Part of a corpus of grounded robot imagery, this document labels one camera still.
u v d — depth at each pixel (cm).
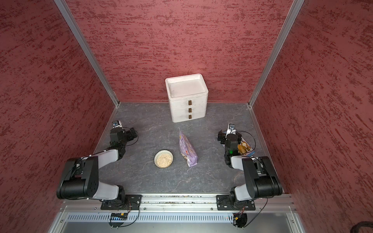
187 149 74
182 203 76
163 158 85
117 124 80
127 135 84
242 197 61
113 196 62
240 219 71
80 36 81
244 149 92
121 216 72
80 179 44
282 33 81
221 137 84
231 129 77
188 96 92
